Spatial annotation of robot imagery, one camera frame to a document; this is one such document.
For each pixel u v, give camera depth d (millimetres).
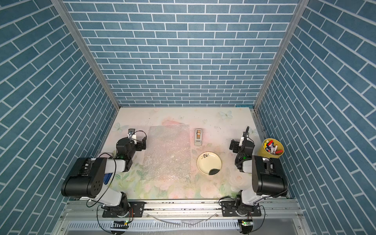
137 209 734
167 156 935
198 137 990
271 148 836
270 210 756
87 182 445
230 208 733
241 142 845
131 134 799
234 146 872
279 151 811
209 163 891
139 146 848
